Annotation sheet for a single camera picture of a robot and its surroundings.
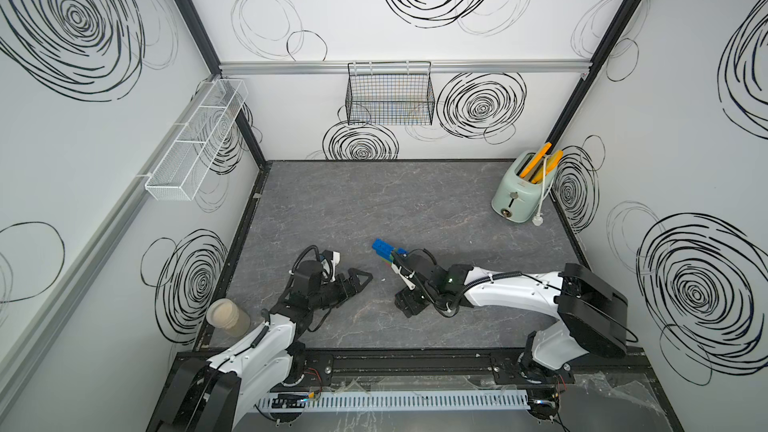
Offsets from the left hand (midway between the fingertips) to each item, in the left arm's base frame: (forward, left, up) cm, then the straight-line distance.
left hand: (364, 284), depth 82 cm
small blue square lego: (+9, -10, +3) cm, 14 cm away
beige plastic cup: (-11, +33, +5) cm, 35 cm away
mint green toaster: (+26, -46, +8) cm, 54 cm away
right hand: (-3, -11, -2) cm, 12 cm away
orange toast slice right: (+34, -56, +17) cm, 68 cm away
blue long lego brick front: (+10, -5, +2) cm, 11 cm away
